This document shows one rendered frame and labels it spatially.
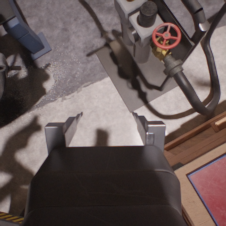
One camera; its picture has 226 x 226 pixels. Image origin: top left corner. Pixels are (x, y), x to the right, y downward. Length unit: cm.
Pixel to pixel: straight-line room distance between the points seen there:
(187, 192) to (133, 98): 58
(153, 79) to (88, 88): 37
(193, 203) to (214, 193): 5
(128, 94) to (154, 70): 19
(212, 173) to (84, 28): 99
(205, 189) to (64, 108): 78
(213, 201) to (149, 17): 48
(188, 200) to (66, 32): 105
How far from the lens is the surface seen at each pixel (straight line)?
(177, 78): 51
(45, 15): 129
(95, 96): 95
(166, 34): 48
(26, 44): 109
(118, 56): 100
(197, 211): 50
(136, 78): 95
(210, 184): 49
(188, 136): 84
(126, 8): 58
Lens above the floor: 91
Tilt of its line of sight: 81 degrees down
